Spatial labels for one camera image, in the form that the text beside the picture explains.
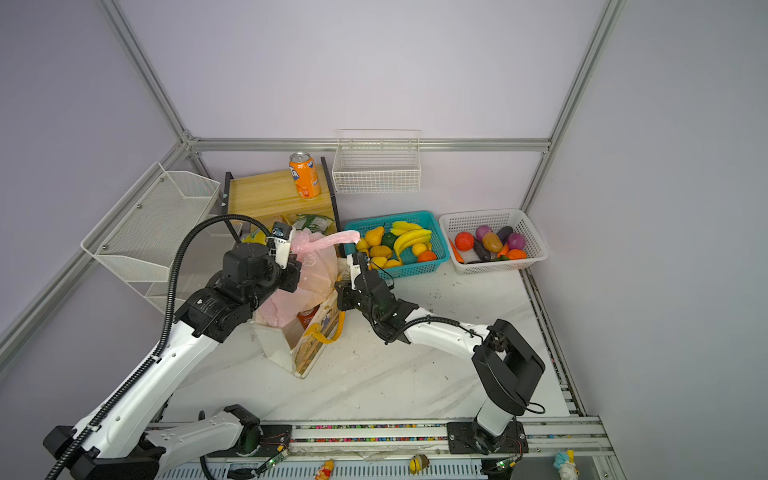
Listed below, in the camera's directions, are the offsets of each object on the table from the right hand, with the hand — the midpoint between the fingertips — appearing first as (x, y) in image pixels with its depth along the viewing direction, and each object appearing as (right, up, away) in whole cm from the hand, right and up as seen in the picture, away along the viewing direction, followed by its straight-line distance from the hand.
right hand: (333, 283), depth 79 cm
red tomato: (+43, +13, +29) cm, 53 cm away
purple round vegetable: (+62, +13, +29) cm, 69 cm away
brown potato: (+53, +13, +28) cm, 61 cm away
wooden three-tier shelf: (-19, +25, +4) cm, 31 cm away
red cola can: (-9, -10, +5) cm, 14 cm away
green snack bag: (-8, +18, +13) cm, 23 cm away
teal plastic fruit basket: (+16, +12, +31) cm, 37 cm away
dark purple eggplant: (+49, +10, +31) cm, 59 cm away
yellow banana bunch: (+22, +16, +31) cm, 41 cm away
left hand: (-8, +7, -9) cm, 14 cm away
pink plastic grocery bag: (-2, +3, -6) cm, 7 cm away
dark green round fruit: (+14, +14, +32) cm, 37 cm away
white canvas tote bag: (-6, -14, -12) cm, 19 cm away
